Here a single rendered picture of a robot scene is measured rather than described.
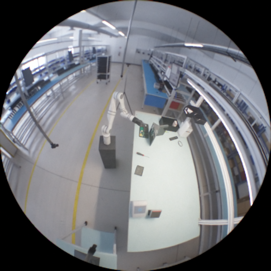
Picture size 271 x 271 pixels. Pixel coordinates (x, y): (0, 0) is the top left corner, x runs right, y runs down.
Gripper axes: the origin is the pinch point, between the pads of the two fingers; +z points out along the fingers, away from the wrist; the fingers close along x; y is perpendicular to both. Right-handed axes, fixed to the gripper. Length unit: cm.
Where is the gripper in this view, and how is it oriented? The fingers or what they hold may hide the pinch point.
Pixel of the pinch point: (146, 125)
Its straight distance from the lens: 122.1
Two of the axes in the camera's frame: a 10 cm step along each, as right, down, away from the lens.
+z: 8.1, 5.4, -2.4
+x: 1.7, -6.1, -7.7
